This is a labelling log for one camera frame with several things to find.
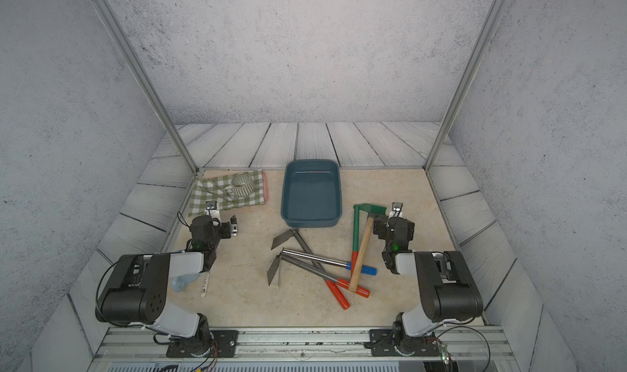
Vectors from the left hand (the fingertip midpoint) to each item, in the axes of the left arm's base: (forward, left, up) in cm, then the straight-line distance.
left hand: (224, 216), depth 94 cm
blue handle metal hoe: (-19, -53, -8) cm, 57 cm away
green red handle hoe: (+7, -57, -7) cm, 58 cm away
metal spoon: (-26, +3, -7) cm, 27 cm away
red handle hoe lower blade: (-25, -44, -4) cm, 51 cm away
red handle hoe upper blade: (-9, -20, -4) cm, 23 cm away
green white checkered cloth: (+20, +13, -8) cm, 25 cm away
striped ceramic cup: (+16, -4, 0) cm, 16 cm away
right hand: (-2, -65, 0) cm, 65 cm away
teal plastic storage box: (+16, -33, -7) cm, 37 cm away
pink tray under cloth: (+20, -12, -8) cm, 25 cm away
